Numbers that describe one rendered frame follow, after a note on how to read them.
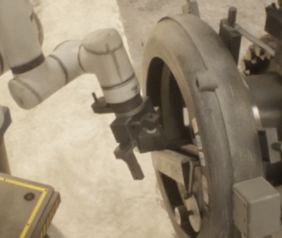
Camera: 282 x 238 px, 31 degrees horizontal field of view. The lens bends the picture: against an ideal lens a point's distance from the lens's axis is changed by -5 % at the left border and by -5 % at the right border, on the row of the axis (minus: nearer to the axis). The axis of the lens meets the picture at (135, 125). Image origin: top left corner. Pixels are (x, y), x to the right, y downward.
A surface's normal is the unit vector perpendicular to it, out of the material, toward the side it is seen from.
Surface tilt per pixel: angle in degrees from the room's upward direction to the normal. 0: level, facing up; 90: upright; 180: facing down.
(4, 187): 0
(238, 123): 40
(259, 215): 68
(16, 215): 0
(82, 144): 0
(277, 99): 18
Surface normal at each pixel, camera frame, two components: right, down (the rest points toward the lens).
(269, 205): 0.22, 0.32
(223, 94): 0.08, -0.34
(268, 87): 0.04, -0.74
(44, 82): 0.69, 0.13
